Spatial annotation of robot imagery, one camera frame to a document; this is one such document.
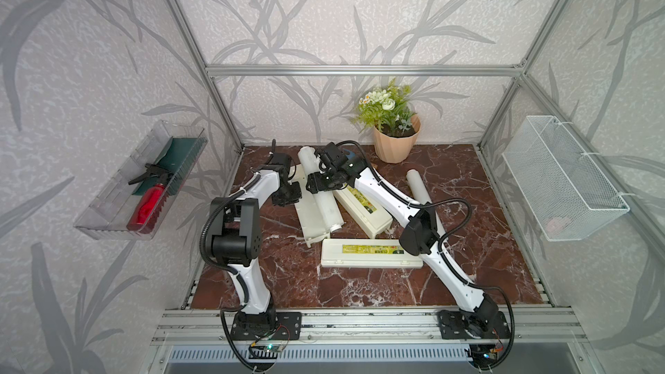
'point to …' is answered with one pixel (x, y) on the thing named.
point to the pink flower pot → (395, 150)
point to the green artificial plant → (387, 109)
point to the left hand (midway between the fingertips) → (295, 198)
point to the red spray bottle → (150, 204)
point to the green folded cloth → (178, 158)
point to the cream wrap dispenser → (371, 218)
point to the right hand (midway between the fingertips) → (312, 184)
